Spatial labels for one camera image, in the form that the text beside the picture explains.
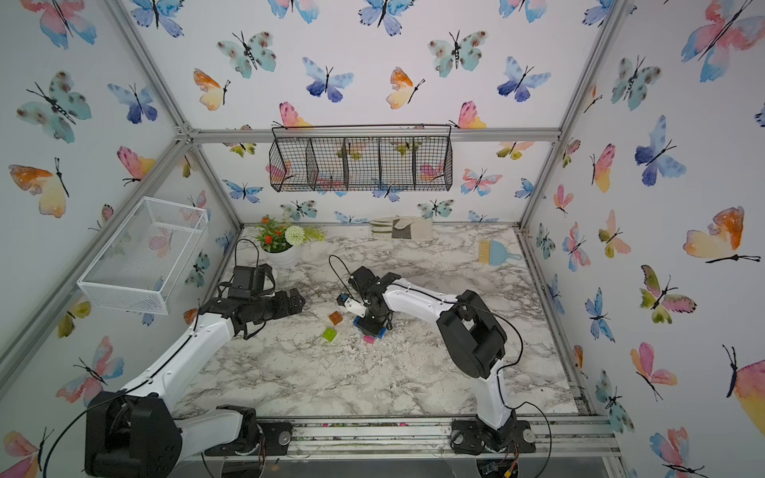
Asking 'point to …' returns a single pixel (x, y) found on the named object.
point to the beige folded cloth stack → (401, 227)
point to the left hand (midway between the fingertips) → (294, 300)
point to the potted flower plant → (281, 241)
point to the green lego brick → (330, 335)
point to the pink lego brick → (369, 339)
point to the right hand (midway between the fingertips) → (370, 323)
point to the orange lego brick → (336, 318)
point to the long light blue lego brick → (382, 333)
